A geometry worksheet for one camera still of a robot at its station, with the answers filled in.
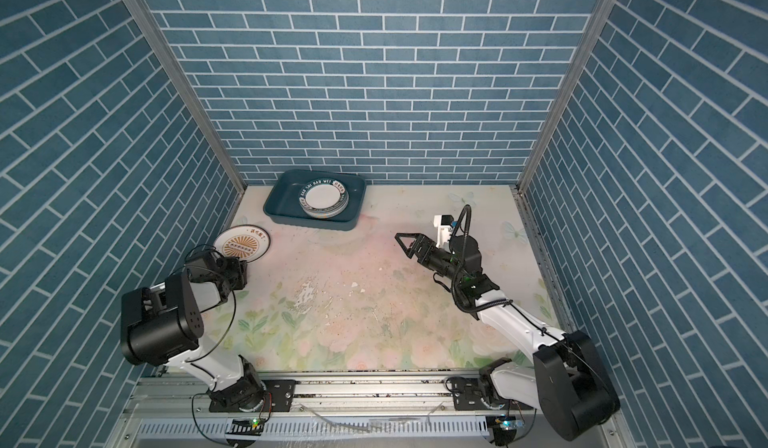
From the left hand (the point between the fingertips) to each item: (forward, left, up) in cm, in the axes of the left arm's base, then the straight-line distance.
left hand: (246, 253), depth 95 cm
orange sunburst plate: (+7, +5, -3) cm, 9 cm away
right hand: (-7, -49, +18) cm, 53 cm away
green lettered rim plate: (+24, -21, -1) cm, 32 cm away
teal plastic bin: (+24, -5, -4) cm, 25 cm away
